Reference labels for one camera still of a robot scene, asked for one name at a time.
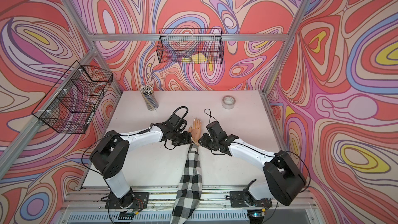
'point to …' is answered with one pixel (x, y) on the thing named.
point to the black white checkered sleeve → (189, 198)
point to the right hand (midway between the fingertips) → (200, 145)
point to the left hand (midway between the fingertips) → (192, 143)
